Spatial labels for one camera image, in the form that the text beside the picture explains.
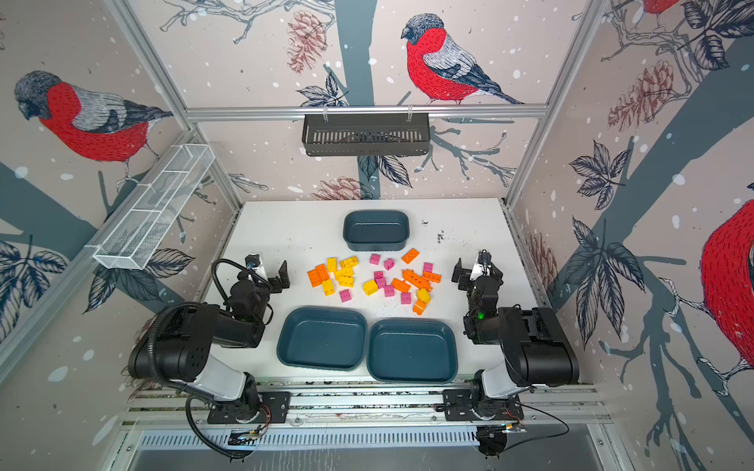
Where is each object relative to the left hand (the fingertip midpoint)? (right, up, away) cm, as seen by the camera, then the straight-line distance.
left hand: (268, 262), depth 89 cm
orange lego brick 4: (+53, -6, +10) cm, 54 cm away
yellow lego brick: (+18, -9, +6) cm, 21 cm away
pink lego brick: (+24, -11, +4) cm, 27 cm away
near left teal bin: (+19, -21, -6) cm, 29 cm away
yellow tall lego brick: (+18, -2, +11) cm, 21 cm away
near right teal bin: (+45, -26, -4) cm, 52 cm away
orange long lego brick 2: (+47, -7, +9) cm, 48 cm away
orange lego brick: (+10, -5, +11) cm, 16 cm away
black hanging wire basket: (+29, +45, +17) cm, 56 cm away
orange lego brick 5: (+47, -14, +1) cm, 49 cm away
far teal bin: (+33, +10, +25) cm, 43 cm away
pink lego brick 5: (+35, -6, +6) cm, 36 cm away
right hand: (+65, -1, +1) cm, 65 cm away
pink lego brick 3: (+38, -2, +11) cm, 40 cm away
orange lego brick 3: (+41, -9, +6) cm, 43 cm away
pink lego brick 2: (+33, -1, +14) cm, 36 cm away
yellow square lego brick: (+32, -9, +6) cm, 34 cm away
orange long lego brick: (+13, -6, +10) cm, 18 cm away
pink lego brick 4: (+51, -3, +12) cm, 53 cm away
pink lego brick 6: (+38, -10, +6) cm, 40 cm away
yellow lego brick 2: (+23, -6, +8) cm, 25 cm away
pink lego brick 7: (+43, -12, +3) cm, 45 cm away
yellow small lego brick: (+49, -11, +3) cm, 50 cm away
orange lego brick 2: (+46, 0, +15) cm, 48 cm away
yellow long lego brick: (+24, -2, +12) cm, 27 cm away
